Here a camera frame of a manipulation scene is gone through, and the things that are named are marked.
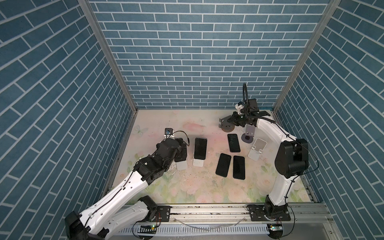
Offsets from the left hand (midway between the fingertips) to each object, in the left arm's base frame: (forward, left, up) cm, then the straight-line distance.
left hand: (178, 144), depth 75 cm
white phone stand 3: (+7, -48, -13) cm, 50 cm away
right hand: (+21, -28, -4) cm, 35 cm away
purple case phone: (+14, -35, -21) cm, 43 cm away
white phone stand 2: (0, -11, -21) cm, 23 cm away
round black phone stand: (+20, -29, -11) cm, 37 cm away
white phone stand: (-2, 0, -21) cm, 21 cm away
